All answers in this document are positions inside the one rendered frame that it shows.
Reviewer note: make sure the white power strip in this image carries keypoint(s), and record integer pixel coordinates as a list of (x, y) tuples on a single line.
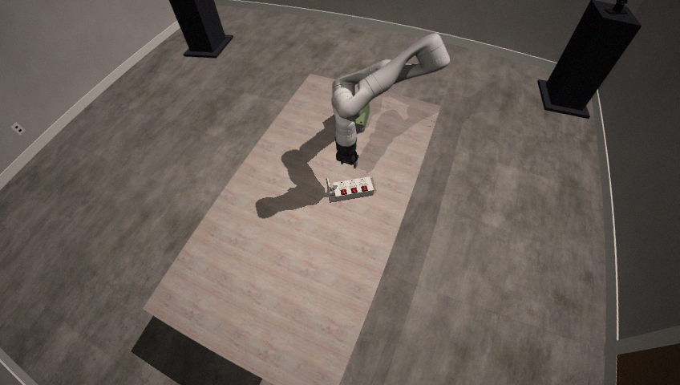
[(349, 189)]

